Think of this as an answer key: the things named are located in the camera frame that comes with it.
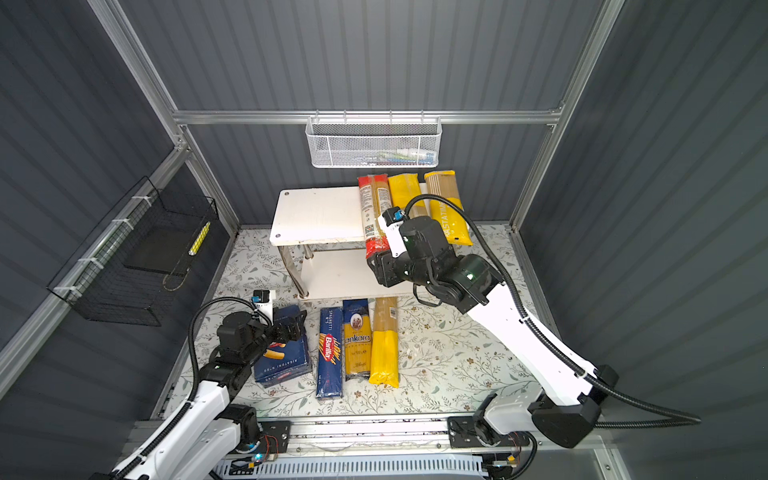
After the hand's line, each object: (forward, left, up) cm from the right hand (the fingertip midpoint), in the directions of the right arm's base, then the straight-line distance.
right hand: (379, 260), depth 65 cm
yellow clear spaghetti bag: (-5, 0, -32) cm, 33 cm away
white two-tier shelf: (+9, +15, -2) cm, 17 cm away
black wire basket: (+12, +61, -4) cm, 62 cm away
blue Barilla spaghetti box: (-14, +15, -31) cm, 38 cm away
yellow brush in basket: (+13, +49, -6) cm, 52 cm away
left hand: (0, +26, -22) cm, 34 cm away
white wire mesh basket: (+75, +6, -14) cm, 76 cm away
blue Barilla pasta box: (-12, +27, -29) cm, 41 cm away
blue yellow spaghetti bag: (-3, +8, -33) cm, 35 cm away
